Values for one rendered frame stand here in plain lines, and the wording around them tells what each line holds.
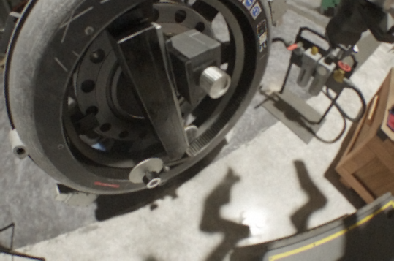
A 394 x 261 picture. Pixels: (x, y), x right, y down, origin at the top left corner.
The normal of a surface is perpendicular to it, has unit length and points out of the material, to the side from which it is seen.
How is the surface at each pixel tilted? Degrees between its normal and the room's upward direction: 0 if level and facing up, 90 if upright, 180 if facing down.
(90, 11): 90
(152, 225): 0
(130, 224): 0
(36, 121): 90
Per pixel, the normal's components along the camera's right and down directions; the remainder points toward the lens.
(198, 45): -0.08, -0.61
